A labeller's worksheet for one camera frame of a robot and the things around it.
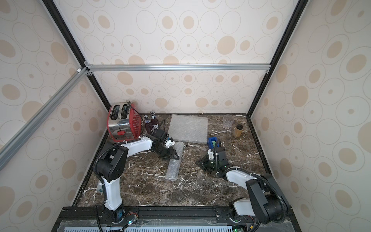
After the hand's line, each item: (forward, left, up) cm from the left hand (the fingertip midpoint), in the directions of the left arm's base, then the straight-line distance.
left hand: (179, 158), depth 90 cm
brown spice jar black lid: (+20, -40, +3) cm, 45 cm away
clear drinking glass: (+34, -36, -2) cm, 49 cm away
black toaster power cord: (+32, +35, +17) cm, 51 cm away
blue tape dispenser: (+10, -20, +2) cm, 22 cm away
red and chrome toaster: (+19, +36, +12) cm, 42 cm away
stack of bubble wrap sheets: (+27, -5, -4) cm, 28 cm away
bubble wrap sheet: (-5, +3, +2) cm, 7 cm away
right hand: (-3, -13, +2) cm, 13 cm away
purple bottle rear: (+24, +18, +7) cm, 31 cm away
